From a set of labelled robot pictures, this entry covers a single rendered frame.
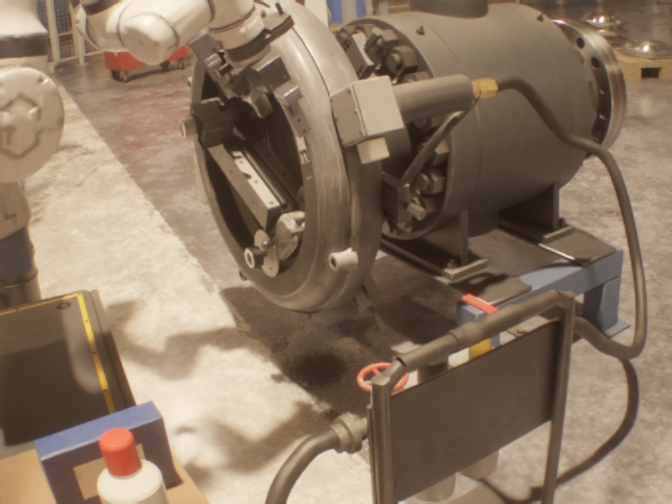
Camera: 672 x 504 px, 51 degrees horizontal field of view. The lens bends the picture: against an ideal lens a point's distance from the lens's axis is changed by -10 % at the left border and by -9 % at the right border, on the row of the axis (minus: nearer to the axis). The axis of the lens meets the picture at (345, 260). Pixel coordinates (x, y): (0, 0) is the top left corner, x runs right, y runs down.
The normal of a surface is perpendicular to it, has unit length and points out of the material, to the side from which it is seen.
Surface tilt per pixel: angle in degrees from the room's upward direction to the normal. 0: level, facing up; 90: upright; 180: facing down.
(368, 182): 87
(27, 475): 0
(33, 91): 93
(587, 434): 0
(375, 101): 68
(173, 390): 0
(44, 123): 97
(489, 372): 90
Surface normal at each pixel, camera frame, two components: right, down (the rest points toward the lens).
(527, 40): 0.31, -0.47
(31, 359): -0.07, -0.91
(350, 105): -0.84, 0.28
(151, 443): 0.55, 0.40
